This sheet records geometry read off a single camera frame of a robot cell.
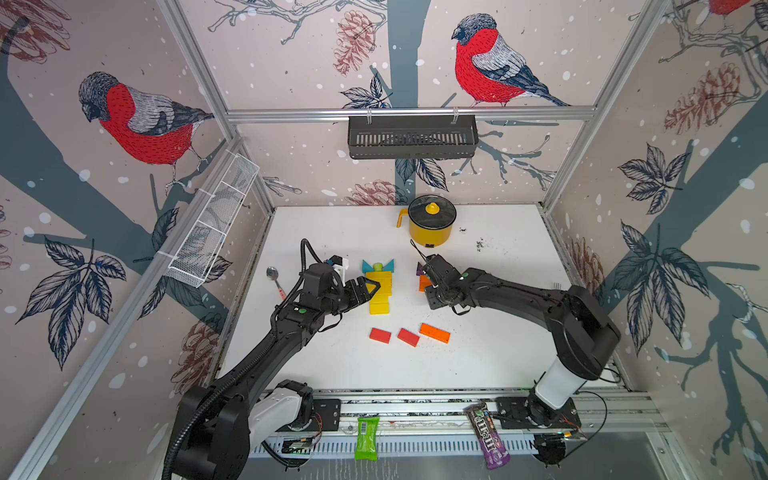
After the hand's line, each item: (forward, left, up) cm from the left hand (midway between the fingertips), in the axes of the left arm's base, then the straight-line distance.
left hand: (377, 284), depth 80 cm
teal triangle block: (+14, +5, -15) cm, 21 cm away
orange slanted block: (-8, -17, -16) cm, 24 cm away
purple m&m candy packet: (-35, -28, -14) cm, 47 cm away
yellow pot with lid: (+32, -18, -8) cm, 37 cm away
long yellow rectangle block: (+11, 0, -14) cm, 17 cm away
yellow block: (+6, -1, -17) cm, 18 cm away
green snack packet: (-33, +2, -14) cm, 36 cm away
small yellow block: (+2, 0, -17) cm, 17 cm away
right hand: (+3, -18, -11) cm, 21 cm away
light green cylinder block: (+15, +1, -15) cm, 21 cm away
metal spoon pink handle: (+13, +37, -15) cm, 42 cm away
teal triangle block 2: (+16, -3, -16) cm, 23 cm away
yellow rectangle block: (+10, -2, -15) cm, 18 cm away
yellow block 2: (-1, 0, -16) cm, 16 cm away
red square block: (-8, 0, -16) cm, 18 cm away
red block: (-8, -9, -17) cm, 21 cm away
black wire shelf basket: (+52, -11, +13) cm, 55 cm away
